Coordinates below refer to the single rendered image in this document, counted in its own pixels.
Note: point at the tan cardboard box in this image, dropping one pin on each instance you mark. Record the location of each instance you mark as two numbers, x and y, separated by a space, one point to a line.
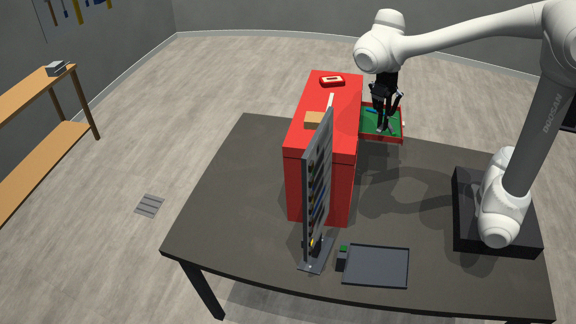
312 119

